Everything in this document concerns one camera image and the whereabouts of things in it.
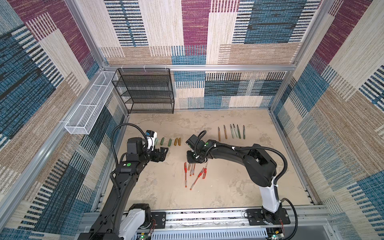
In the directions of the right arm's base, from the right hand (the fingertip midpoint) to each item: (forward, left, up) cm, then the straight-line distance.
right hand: (190, 161), depth 90 cm
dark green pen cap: (+17, +19, -2) cm, 25 cm away
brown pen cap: (+16, +10, -2) cm, 19 cm away
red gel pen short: (-6, -8, -3) cm, 11 cm away
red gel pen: (-2, +3, -3) cm, 4 cm away
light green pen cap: (+17, +23, -2) cm, 28 cm away
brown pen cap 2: (+16, +7, -2) cm, 17 cm away
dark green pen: (+19, -35, -3) cm, 40 cm away
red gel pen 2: (-9, -4, -3) cm, 10 cm away
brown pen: (+24, -25, -4) cm, 35 cm away
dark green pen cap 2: (+15, +14, -2) cm, 21 cm away
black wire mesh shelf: (+50, +31, +15) cm, 60 cm away
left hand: (+2, +15, +16) cm, 22 cm away
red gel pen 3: (-4, -1, -3) cm, 5 cm away
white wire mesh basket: (+24, +65, +15) cm, 71 cm away
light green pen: (+24, -30, -3) cm, 39 cm away
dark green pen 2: (+23, -38, -3) cm, 45 cm away
